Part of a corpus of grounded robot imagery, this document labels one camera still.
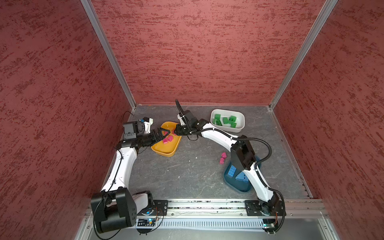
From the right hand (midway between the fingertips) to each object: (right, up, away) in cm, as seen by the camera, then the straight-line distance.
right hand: (175, 133), depth 92 cm
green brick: (+30, +11, +19) cm, 37 cm away
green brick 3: (+35, +8, +18) cm, 40 cm away
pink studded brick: (-4, -4, +6) cm, 9 cm away
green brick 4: (+41, +5, +16) cm, 44 cm away
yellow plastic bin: (-5, -9, +5) cm, 12 cm away
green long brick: (+30, +6, +18) cm, 36 cm away
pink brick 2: (-8, -6, +7) cm, 12 cm away
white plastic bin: (+47, +8, +18) cm, 51 cm away
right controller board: (+50, -42, -21) cm, 69 cm away
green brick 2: (+41, +10, +17) cm, 45 cm away
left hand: (-4, -1, -12) cm, 12 cm away
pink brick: (+29, -16, -4) cm, 33 cm away
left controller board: (-12, -44, -19) cm, 50 cm away
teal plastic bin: (+36, -26, -9) cm, 45 cm away
